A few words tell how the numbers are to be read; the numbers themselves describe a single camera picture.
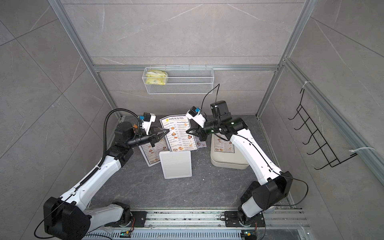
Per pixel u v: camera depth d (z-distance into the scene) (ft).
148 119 2.01
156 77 2.86
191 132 2.21
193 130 2.12
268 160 1.46
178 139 2.36
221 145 3.33
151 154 2.89
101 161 1.66
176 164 2.64
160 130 2.21
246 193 2.62
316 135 2.23
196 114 1.92
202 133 2.04
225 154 3.25
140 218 2.40
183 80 3.31
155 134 2.06
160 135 2.25
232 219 2.39
